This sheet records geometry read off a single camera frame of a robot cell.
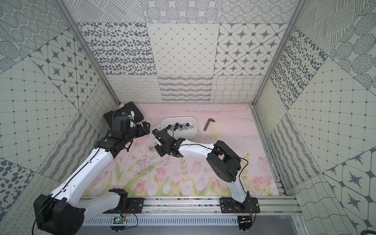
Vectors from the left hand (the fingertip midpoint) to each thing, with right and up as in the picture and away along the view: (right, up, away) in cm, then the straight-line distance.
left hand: (141, 123), depth 79 cm
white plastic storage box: (+22, -9, +24) cm, 34 cm away
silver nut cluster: (+24, -4, +25) cm, 35 cm away
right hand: (+9, -15, +9) cm, 20 cm away
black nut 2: (+16, -2, +28) cm, 32 cm away
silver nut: (0, -17, +16) cm, 24 cm away
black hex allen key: (+39, -2, +28) cm, 48 cm away
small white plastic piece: (+4, -4, +23) cm, 23 cm away
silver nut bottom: (+14, -3, +28) cm, 31 cm away
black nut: (+10, -5, +25) cm, 27 cm away
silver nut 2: (+19, -5, +25) cm, 32 cm away
